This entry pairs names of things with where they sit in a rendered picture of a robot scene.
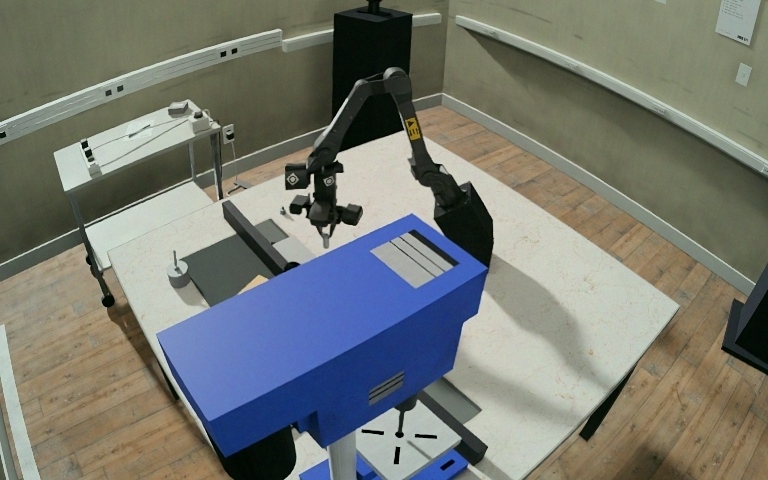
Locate blue drill press head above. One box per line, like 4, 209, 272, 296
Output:
156, 213, 488, 480

